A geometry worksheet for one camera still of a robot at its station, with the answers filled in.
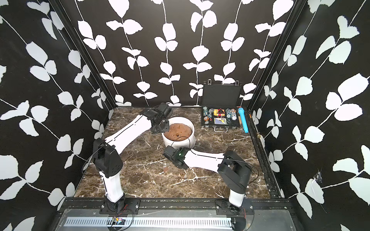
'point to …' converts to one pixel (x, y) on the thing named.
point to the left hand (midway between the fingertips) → (166, 127)
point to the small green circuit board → (118, 222)
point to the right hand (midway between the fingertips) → (187, 149)
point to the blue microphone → (241, 110)
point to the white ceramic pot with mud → (181, 133)
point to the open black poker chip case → (219, 105)
